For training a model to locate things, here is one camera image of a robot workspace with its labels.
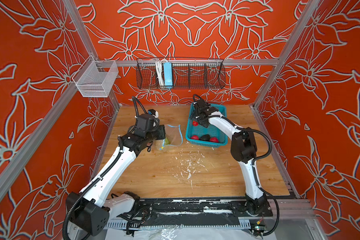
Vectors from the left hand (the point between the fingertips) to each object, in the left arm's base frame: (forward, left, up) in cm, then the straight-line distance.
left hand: (164, 127), depth 75 cm
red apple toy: (+20, -18, -21) cm, 34 cm away
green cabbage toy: (+3, 0, -18) cm, 18 cm away
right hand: (+21, -17, -15) cm, 31 cm away
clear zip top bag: (+4, -4, -13) cm, 14 cm away
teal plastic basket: (+17, -22, -24) cm, 36 cm away
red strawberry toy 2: (+7, -30, -20) cm, 36 cm away
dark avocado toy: (+8, -25, -20) cm, 33 cm away
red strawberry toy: (+8, -18, -20) cm, 27 cm away
